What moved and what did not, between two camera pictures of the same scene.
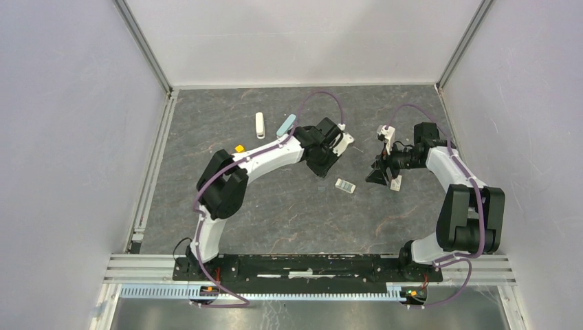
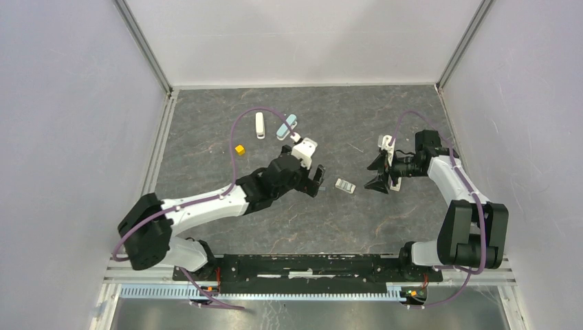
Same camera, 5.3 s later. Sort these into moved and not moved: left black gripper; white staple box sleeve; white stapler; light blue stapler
Moved: left black gripper
Not moved: light blue stapler; white stapler; white staple box sleeve
